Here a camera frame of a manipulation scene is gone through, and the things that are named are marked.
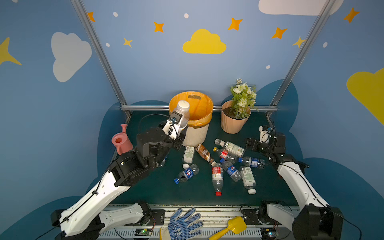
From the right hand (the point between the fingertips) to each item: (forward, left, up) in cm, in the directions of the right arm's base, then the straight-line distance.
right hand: (253, 138), depth 84 cm
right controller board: (-43, -5, -19) cm, 47 cm away
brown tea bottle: (0, +30, -13) cm, 33 cm away
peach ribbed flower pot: (+16, +11, -6) cm, 20 cm away
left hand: (-13, +38, +26) cm, 48 cm away
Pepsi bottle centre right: (-14, +11, -14) cm, 22 cm away
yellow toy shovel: (-40, +11, -17) cm, 45 cm away
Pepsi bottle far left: (-9, +52, -16) cm, 56 cm away
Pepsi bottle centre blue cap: (-18, +37, -13) cm, 43 cm away
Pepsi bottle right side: (-8, -5, -14) cm, 17 cm away
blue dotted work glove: (-43, +39, -17) cm, 61 cm away
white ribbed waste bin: (+3, +33, -5) cm, 34 cm away
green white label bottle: (-6, +37, -14) cm, 40 cm away
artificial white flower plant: (+21, +5, +12) cm, 25 cm away
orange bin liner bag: (+24, +30, 0) cm, 39 cm away
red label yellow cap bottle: (-3, +14, -13) cm, 20 cm away
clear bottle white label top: (+2, +10, -13) cm, 16 cm away
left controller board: (-46, +56, -17) cm, 74 cm away
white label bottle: (-18, +2, -15) cm, 24 cm away
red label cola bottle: (-19, +19, -14) cm, 30 cm away
